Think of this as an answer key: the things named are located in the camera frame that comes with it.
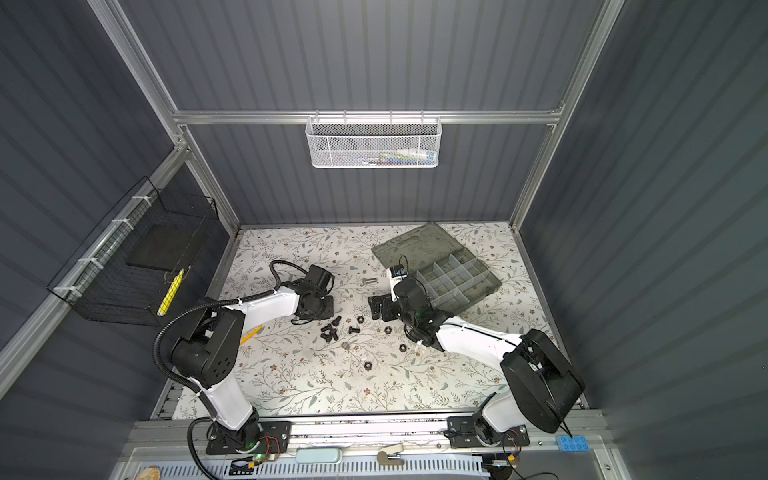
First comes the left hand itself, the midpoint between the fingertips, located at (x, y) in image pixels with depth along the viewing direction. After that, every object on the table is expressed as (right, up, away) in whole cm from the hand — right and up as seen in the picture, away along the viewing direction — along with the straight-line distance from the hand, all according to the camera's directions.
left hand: (328, 311), depth 96 cm
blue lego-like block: (+65, -27, -25) cm, 74 cm away
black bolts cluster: (+2, -5, -5) cm, 7 cm away
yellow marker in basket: (-31, +11, -26) cm, 42 cm away
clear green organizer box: (+43, +11, +7) cm, 45 cm away
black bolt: (+8, -5, -5) cm, 11 cm away
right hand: (+19, +6, -10) cm, 22 cm away
